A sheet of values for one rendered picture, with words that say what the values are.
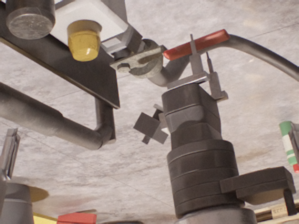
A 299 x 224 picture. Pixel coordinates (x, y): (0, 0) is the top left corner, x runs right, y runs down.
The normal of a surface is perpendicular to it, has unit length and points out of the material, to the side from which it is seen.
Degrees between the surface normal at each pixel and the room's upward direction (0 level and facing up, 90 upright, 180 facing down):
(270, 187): 90
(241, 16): 0
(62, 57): 90
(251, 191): 90
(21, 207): 95
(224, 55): 0
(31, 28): 0
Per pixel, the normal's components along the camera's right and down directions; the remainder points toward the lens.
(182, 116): -0.39, 0.03
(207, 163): -0.03, -0.40
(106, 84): 0.88, -0.30
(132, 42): 0.83, 0.19
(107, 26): 0.14, 0.91
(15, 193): 0.63, -0.46
